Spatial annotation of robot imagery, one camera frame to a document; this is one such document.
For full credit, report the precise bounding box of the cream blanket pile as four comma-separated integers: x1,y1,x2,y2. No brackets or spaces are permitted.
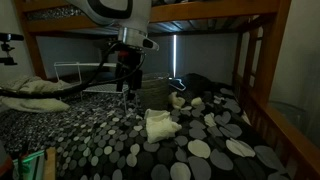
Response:
0,76,70,113

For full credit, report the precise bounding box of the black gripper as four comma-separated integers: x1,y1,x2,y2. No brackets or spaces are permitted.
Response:
115,49,143,91

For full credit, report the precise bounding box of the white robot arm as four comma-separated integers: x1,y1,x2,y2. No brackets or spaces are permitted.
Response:
66,0,159,90

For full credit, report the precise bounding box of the white plastic hanger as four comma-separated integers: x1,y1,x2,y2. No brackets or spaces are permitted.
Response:
169,79,186,91

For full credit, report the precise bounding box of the silver woven bucket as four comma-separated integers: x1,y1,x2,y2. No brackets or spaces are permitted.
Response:
138,72,169,110

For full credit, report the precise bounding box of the small cream cloth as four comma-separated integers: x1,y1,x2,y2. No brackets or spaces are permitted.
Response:
168,92,185,109

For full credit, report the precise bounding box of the white towel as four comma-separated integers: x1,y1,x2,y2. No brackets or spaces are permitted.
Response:
144,109,182,144

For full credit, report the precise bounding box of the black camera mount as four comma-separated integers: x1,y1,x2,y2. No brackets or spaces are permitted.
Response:
0,33,24,66

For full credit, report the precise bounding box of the dark clothing pile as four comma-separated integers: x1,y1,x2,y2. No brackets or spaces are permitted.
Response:
181,73,226,95

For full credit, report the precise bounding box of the wooden bunk bed frame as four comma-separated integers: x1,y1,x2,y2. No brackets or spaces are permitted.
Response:
13,0,320,180

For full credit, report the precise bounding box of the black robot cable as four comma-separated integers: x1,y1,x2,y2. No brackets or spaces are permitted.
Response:
0,42,147,100

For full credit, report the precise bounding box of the small cream cloth ball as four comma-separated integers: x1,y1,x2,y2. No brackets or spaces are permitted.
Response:
191,97,202,106

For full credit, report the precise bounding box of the white wire shelf rack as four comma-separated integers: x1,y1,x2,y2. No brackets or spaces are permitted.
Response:
54,62,129,111

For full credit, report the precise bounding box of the black spotted bedspread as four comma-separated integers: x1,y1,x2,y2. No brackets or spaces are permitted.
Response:
0,88,290,180

